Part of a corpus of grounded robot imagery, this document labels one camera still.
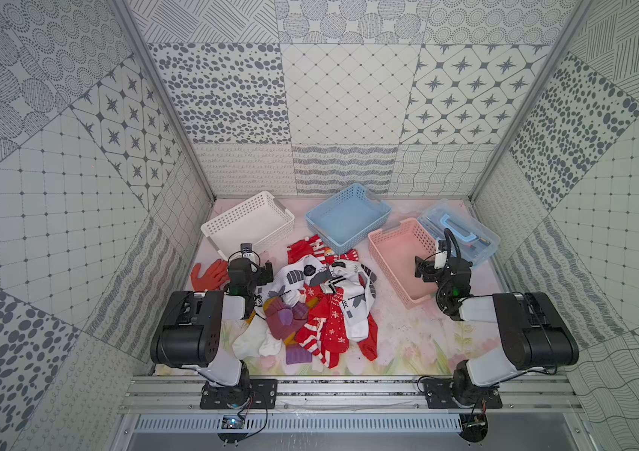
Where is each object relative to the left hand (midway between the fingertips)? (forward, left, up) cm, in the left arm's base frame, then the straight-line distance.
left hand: (262, 261), depth 95 cm
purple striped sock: (-21, -10, +2) cm, 23 cm away
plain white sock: (-24, -1, -5) cm, 24 cm away
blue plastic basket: (+22, -28, -3) cm, 36 cm away
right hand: (+2, -59, -1) cm, 59 cm away
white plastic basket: (+22, +6, -4) cm, 23 cm away
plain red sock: (-25, -36, -6) cm, 44 cm away
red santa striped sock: (+10, -17, -4) cm, 20 cm away
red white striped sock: (-24, -23, -1) cm, 33 cm away
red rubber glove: (-4, +16, -4) cm, 17 cm away
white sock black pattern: (-7, -31, -2) cm, 32 cm away
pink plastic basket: (+10, -48, -6) cm, 49 cm away
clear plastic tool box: (+6, -74, +4) cm, 74 cm away
